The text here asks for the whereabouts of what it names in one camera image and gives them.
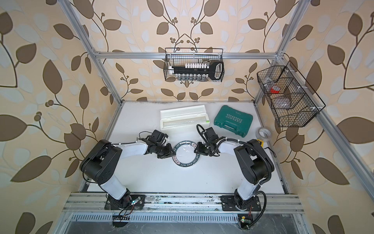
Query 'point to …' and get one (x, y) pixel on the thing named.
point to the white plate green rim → (185, 156)
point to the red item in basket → (275, 89)
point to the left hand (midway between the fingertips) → (174, 152)
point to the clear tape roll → (263, 133)
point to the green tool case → (237, 122)
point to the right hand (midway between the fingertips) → (195, 151)
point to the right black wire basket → (286, 98)
